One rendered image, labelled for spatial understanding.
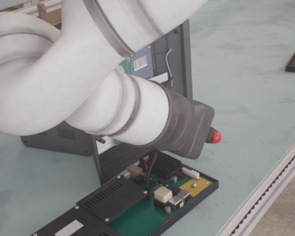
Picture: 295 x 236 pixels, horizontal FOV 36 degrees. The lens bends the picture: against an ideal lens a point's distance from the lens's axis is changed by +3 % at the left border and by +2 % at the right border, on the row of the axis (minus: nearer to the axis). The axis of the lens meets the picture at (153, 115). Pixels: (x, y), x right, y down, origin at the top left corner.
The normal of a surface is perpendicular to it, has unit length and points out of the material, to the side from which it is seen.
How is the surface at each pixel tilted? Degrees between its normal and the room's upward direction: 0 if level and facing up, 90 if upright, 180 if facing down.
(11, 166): 0
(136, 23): 100
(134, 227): 0
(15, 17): 26
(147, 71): 90
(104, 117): 108
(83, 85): 115
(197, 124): 88
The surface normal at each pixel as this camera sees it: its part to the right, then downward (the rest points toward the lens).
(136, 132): 0.31, 0.73
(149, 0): 0.05, 0.42
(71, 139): -0.39, 0.48
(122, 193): -0.09, -0.87
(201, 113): 0.70, 0.26
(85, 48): 0.29, 0.39
